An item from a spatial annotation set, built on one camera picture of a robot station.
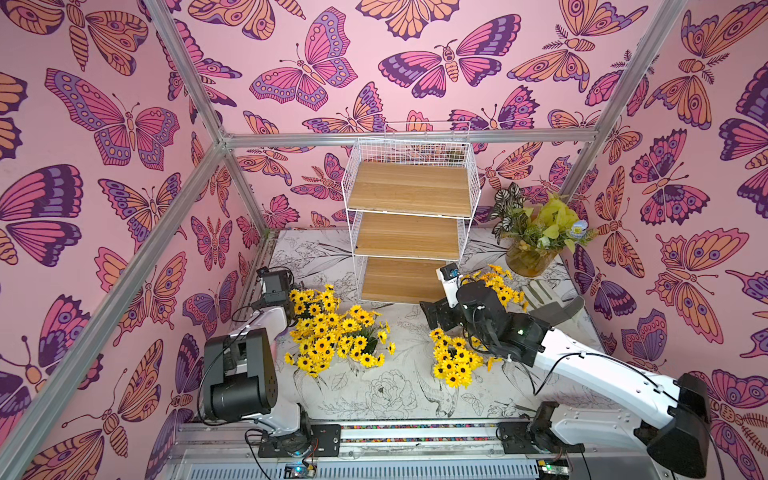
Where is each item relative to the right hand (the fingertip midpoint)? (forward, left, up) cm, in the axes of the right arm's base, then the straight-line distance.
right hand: (438, 293), depth 75 cm
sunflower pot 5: (-14, -4, -9) cm, 17 cm away
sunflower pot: (+1, +33, -11) cm, 35 cm away
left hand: (+9, +47, -16) cm, 51 cm away
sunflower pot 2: (-9, +30, -9) cm, 33 cm away
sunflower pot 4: (+12, -19, -10) cm, 25 cm away
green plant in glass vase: (+24, -31, -1) cm, 39 cm away
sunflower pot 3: (-8, +19, -10) cm, 23 cm away
